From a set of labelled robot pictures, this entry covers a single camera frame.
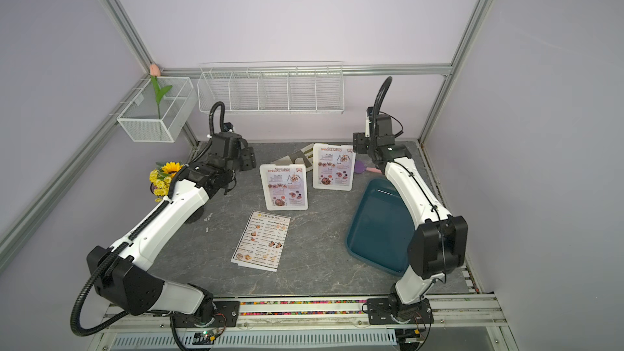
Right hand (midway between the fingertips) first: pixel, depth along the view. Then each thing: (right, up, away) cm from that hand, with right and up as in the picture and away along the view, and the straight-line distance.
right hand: (366, 134), depth 85 cm
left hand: (-42, -7, -6) cm, 43 cm away
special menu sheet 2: (-11, -11, +11) cm, 19 cm away
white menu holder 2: (-19, -14, +14) cm, 27 cm away
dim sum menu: (-36, -44, 0) cm, 57 cm away
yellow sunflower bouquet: (-67, -15, -9) cm, 69 cm away
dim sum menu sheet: (-38, -39, +4) cm, 54 cm away
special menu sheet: (-29, -18, +4) cm, 34 cm away
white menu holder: (-37, -20, +6) cm, 43 cm away
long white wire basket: (-37, +22, +16) cm, 46 cm away
